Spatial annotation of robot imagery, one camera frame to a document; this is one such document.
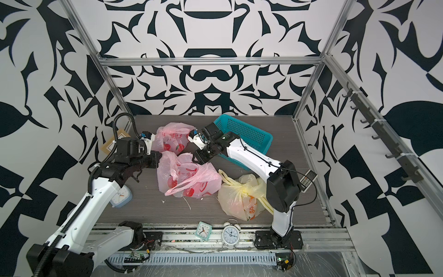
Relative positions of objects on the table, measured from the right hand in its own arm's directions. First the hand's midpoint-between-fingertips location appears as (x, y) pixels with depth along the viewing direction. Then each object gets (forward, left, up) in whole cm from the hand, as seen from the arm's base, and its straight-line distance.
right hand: (195, 155), depth 81 cm
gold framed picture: (+5, +44, -1) cm, 44 cm away
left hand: (0, +16, +4) cm, 17 cm away
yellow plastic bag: (-18, -22, -4) cm, 29 cm away
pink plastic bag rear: (+15, +15, -6) cm, 23 cm away
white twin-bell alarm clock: (-30, -16, -13) cm, 37 cm away
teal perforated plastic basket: (+18, -34, -13) cm, 40 cm away
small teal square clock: (-28, -4, -16) cm, 33 cm away
